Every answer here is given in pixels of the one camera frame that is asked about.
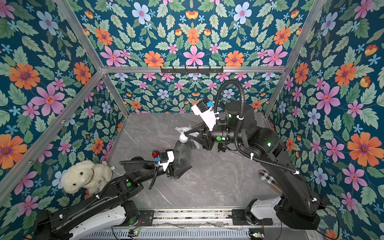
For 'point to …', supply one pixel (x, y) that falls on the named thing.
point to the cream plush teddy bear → (85, 174)
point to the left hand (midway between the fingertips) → (189, 160)
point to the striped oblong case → (266, 176)
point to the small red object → (155, 153)
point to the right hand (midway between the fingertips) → (190, 126)
